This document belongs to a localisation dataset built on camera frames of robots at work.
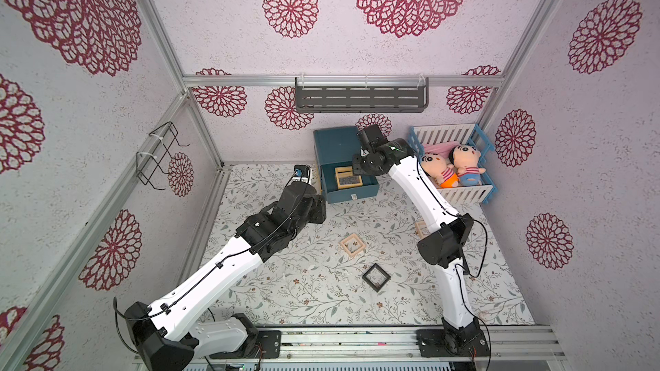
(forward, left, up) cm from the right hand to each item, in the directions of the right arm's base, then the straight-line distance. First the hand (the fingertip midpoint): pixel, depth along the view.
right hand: (367, 168), depth 88 cm
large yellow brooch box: (-1, +8, -4) cm, 9 cm away
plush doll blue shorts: (+14, -41, -9) cm, 44 cm away
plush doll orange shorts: (+6, -34, -15) cm, 38 cm away
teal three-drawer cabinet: (+12, +11, -2) cm, 16 cm away
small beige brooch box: (-17, +4, -23) cm, 29 cm away
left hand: (-18, +16, +6) cm, 25 cm away
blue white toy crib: (+11, -30, -12) cm, 34 cm away
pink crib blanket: (+25, -36, -13) cm, 46 cm away
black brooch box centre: (-29, -3, -24) cm, 38 cm away
